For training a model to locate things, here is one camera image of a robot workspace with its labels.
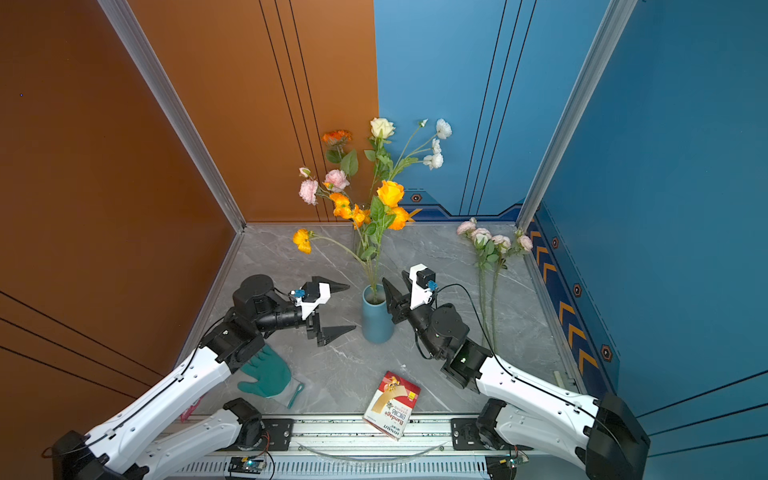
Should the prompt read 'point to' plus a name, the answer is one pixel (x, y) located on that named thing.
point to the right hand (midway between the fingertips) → (390, 277)
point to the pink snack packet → (188, 412)
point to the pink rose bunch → (492, 254)
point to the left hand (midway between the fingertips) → (350, 302)
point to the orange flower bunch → (304, 238)
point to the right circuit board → (502, 467)
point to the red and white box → (393, 405)
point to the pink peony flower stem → (335, 181)
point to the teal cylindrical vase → (377, 323)
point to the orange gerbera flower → (338, 155)
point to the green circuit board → (247, 465)
